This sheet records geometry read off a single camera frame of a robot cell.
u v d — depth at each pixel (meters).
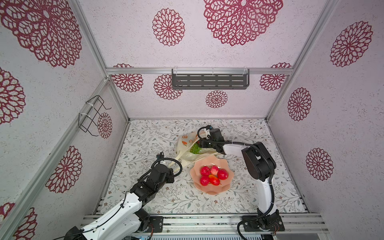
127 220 0.60
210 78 0.91
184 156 0.82
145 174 0.62
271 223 0.65
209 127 0.94
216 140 0.83
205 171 0.87
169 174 0.64
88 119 0.75
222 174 0.84
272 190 0.59
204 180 0.83
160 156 0.70
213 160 0.92
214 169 0.87
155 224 0.74
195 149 1.00
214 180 0.84
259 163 0.56
